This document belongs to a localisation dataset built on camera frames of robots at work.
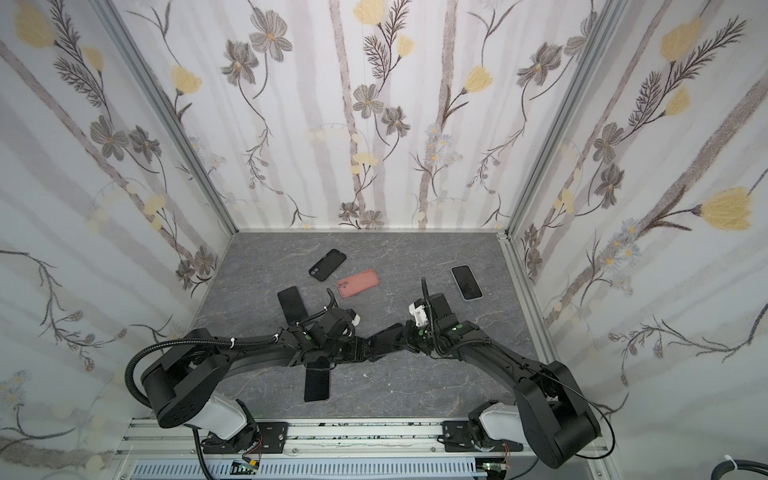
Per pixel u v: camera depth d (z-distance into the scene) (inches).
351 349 30.6
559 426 16.3
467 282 42.2
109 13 26.6
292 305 38.9
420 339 29.4
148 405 17.9
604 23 27.7
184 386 17.2
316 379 33.1
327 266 43.5
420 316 31.5
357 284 41.3
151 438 29.5
